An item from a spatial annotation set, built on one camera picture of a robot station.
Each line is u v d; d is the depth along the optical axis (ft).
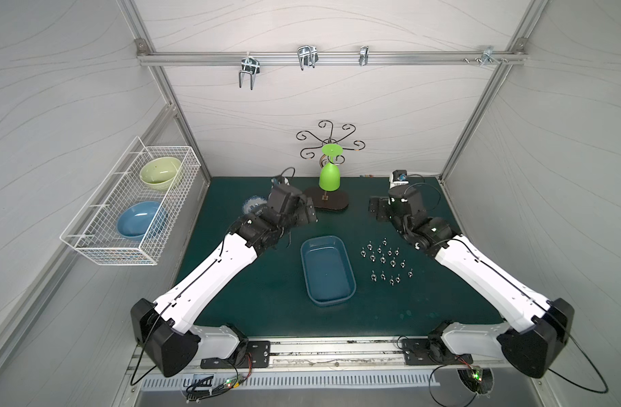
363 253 3.13
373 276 2.90
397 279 2.90
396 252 3.12
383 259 3.05
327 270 2.97
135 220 2.13
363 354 2.46
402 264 3.02
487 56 2.51
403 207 1.82
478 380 2.35
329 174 2.99
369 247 3.14
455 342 2.01
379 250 3.14
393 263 3.05
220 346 1.94
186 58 2.58
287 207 1.79
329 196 3.67
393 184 2.16
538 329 1.25
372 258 3.05
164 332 1.23
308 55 2.50
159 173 2.44
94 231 1.90
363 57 2.57
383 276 2.91
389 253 3.13
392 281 2.89
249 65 2.57
